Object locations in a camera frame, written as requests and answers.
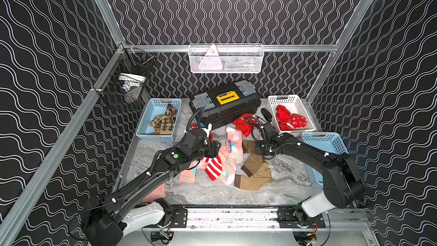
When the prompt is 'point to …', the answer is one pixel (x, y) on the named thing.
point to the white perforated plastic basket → (295, 105)
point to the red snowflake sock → (297, 121)
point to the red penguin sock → (283, 116)
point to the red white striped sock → (214, 168)
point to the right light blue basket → (325, 141)
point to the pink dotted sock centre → (229, 168)
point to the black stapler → (267, 114)
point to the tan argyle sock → (164, 123)
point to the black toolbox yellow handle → (223, 105)
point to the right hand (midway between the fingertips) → (257, 149)
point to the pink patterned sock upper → (235, 144)
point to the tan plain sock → (262, 176)
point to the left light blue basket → (155, 107)
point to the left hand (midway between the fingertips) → (217, 141)
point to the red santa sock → (245, 127)
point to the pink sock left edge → (159, 193)
